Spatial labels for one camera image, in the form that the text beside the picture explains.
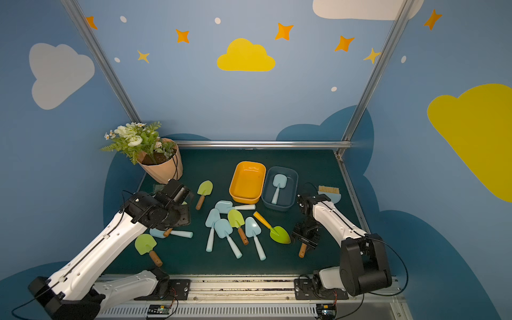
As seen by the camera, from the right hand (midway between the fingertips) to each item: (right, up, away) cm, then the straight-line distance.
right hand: (301, 243), depth 81 cm
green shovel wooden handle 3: (-57, +3, +4) cm, 58 cm away
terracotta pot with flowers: (-69, +37, +20) cm, 81 cm away
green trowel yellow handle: (-9, +2, +8) cm, 12 cm away
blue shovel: (-6, +24, +27) cm, 36 cm away
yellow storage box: (-24, +24, +25) cm, 42 cm away
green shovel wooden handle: (-28, +7, +12) cm, 32 cm away
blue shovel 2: (-21, +3, +10) cm, 23 cm away
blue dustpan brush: (+22, +18, +23) cm, 37 cm away
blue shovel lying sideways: (-35, +12, +15) cm, 40 cm away
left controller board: (-54, -21, -9) cm, 59 cm away
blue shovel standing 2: (-34, +3, +10) cm, 35 cm away
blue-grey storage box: (-3, +17, +19) cm, 25 cm away
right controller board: (+8, -22, -8) cm, 25 cm away
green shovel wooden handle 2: (+1, -3, +1) cm, 3 cm away
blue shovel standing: (-39, +8, +11) cm, 41 cm away
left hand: (-46, +14, -8) cm, 48 cm away
